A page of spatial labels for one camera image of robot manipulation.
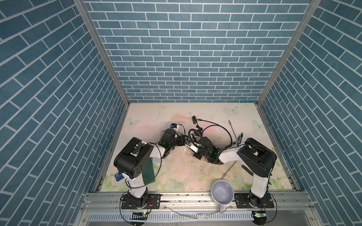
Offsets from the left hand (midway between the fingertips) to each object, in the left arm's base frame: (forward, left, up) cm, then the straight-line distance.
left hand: (186, 137), depth 95 cm
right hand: (-5, -3, -3) cm, 6 cm away
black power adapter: (+7, -9, -4) cm, 12 cm away
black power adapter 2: (+16, -6, 0) cm, 17 cm away
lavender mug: (-33, -20, -4) cm, 39 cm away
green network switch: (-23, +22, -2) cm, 32 cm away
